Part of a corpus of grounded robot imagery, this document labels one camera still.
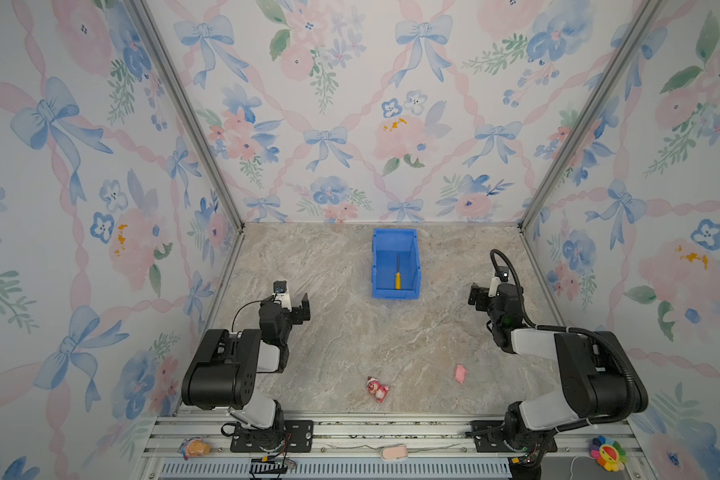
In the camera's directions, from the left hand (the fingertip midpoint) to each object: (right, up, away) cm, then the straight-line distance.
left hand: (291, 292), depth 93 cm
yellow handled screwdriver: (+34, +5, +11) cm, 36 cm away
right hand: (+62, +2, +1) cm, 62 cm away
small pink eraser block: (+49, -21, -11) cm, 54 cm away
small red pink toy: (+27, -24, -14) cm, 39 cm away
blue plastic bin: (+32, +15, +21) cm, 41 cm away
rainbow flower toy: (+80, -35, -22) cm, 90 cm away
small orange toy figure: (-18, -34, -22) cm, 44 cm away
